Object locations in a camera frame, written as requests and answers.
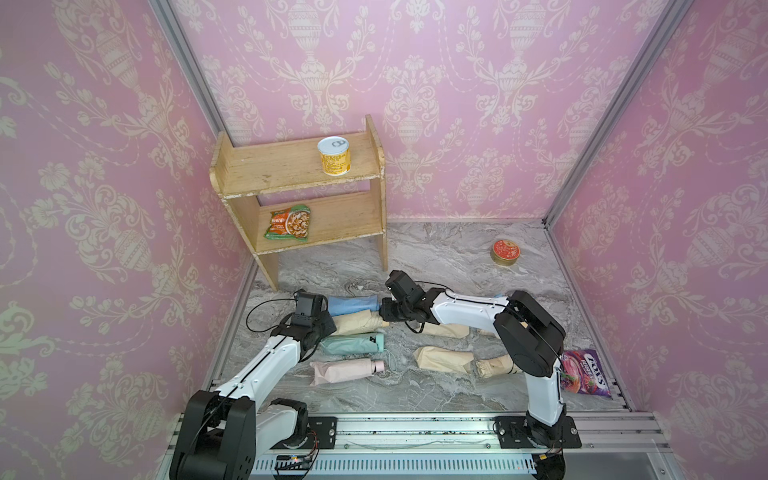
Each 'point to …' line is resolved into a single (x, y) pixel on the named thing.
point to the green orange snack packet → (292, 223)
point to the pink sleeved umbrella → (340, 370)
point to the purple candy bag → (582, 371)
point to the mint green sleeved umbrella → (353, 344)
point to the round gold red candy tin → (505, 252)
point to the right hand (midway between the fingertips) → (382, 311)
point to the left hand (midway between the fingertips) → (329, 323)
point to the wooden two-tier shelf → (294, 194)
